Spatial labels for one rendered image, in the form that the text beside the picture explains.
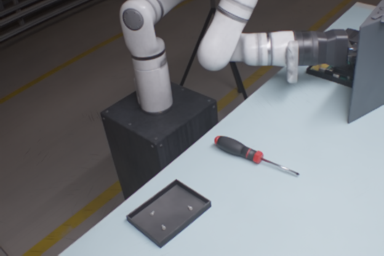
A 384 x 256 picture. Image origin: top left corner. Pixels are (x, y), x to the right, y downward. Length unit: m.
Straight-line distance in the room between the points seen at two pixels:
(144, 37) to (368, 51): 0.53
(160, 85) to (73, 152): 1.48
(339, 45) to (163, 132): 0.50
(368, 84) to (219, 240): 0.42
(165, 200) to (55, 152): 1.91
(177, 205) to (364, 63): 0.42
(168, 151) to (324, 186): 0.51
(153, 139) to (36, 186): 1.41
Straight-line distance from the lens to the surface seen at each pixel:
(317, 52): 0.85
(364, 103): 0.84
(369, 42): 0.76
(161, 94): 1.09
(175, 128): 1.06
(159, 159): 1.06
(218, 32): 0.82
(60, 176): 2.35
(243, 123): 0.81
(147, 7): 0.98
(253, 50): 0.84
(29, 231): 2.14
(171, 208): 0.65
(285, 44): 0.84
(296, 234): 0.62
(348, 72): 0.94
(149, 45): 1.01
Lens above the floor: 1.49
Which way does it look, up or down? 34 degrees down
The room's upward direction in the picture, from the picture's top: 8 degrees counter-clockwise
